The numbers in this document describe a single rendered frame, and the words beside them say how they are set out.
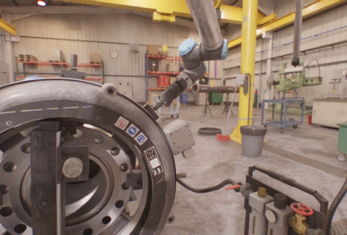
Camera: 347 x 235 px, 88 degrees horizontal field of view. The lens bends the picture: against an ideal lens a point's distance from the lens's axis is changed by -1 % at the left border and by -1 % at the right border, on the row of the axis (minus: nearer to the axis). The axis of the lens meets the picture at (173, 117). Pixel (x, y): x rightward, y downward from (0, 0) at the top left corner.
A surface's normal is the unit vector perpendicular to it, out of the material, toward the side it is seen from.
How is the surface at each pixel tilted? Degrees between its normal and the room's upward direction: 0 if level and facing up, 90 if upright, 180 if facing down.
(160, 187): 90
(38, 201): 90
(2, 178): 90
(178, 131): 90
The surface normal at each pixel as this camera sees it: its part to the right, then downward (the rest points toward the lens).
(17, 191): 0.40, 0.11
